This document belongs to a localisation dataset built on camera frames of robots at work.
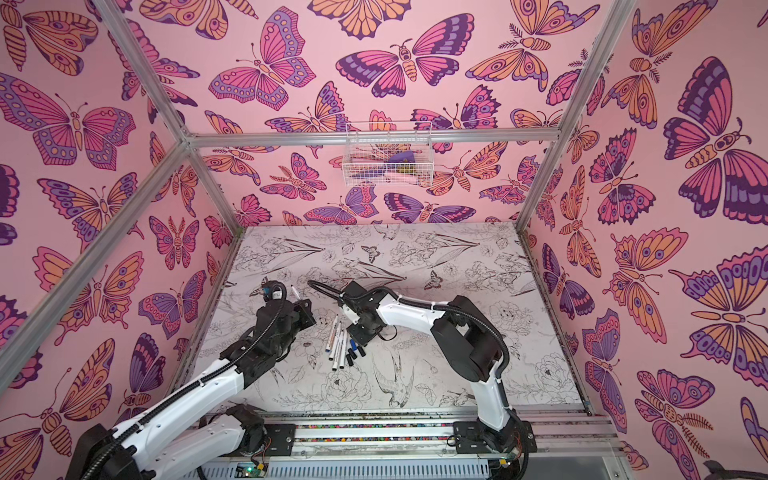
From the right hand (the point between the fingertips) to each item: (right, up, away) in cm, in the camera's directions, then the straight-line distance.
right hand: (360, 332), depth 90 cm
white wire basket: (+9, +56, +6) cm, 57 cm away
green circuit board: (-25, -29, -18) cm, 42 cm away
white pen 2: (-7, -4, -1) cm, 8 cm away
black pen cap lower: (-3, -7, -3) cm, 8 cm away
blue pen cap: (-2, -4, 0) cm, 4 cm away
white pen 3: (-5, -4, -2) cm, 7 cm away
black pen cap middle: (-2, -6, -2) cm, 7 cm away
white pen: (-9, -1, +2) cm, 9 cm away
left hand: (-12, +12, -9) cm, 19 cm away
